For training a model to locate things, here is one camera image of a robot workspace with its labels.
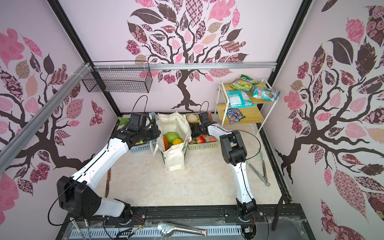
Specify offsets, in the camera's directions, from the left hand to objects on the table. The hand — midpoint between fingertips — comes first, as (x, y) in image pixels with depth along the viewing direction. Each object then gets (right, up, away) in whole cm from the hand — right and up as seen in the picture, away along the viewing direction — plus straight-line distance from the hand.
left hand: (161, 133), depth 81 cm
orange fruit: (+7, -5, +11) cm, 14 cm away
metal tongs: (+6, -42, -16) cm, 46 cm away
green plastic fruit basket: (+31, -7, +19) cm, 36 cm away
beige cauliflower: (+16, +10, +24) cm, 31 cm away
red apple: (+22, -5, +19) cm, 30 cm away
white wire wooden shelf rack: (+64, +14, +19) cm, 69 cm away
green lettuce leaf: (-32, +7, +21) cm, 39 cm away
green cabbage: (+3, -2, +14) cm, 14 cm away
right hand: (+21, +4, +27) cm, 34 cm away
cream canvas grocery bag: (+4, +1, +20) cm, 20 cm away
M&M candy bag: (+45, +12, +15) cm, 49 cm away
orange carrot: (+4, -5, -6) cm, 9 cm away
